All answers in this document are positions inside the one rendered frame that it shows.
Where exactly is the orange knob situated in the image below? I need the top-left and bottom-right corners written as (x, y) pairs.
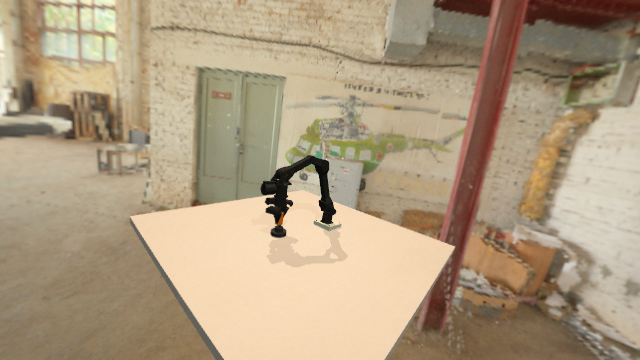
top-left (275, 212), bottom-right (284, 225)

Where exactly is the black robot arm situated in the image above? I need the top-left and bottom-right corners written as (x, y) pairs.
top-left (261, 155), bottom-right (337, 225)

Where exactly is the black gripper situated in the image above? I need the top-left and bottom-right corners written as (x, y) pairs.
top-left (265, 194), bottom-right (293, 223)

